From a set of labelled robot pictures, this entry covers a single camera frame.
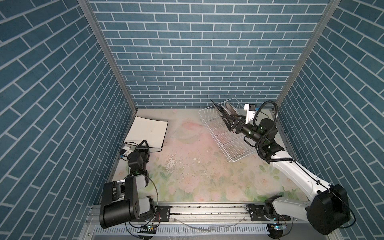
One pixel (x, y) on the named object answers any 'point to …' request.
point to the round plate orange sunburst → (231, 108)
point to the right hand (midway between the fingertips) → (226, 115)
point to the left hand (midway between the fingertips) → (147, 138)
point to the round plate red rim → (224, 110)
